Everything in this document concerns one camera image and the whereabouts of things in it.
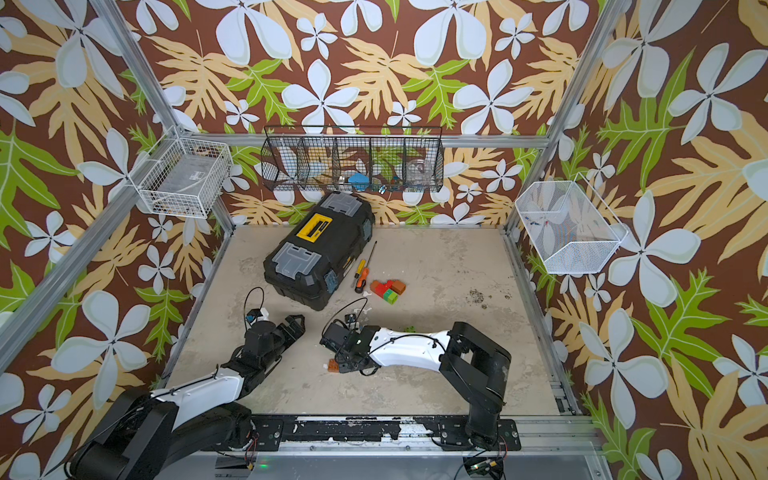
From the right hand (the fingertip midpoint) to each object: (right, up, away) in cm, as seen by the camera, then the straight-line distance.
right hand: (345, 361), depth 85 cm
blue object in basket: (+3, +54, +10) cm, 55 cm away
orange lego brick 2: (-4, -1, -1) cm, 4 cm away
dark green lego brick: (+14, +17, +13) cm, 25 cm away
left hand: (-15, +10, +6) cm, 19 cm away
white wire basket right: (+65, +38, -1) cm, 75 cm away
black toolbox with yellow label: (-12, +27, +1) cm, 29 cm away
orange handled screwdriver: (+3, +22, +17) cm, 28 cm away
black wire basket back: (+1, +63, +13) cm, 64 cm away
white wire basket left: (-49, +54, +3) cm, 73 cm away
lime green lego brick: (+16, +16, -28) cm, 36 cm away
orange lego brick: (+16, +20, +14) cm, 29 cm away
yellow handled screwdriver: (+3, +26, +23) cm, 35 cm away
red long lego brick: (+10, +19, +17) cm, 27 cm away
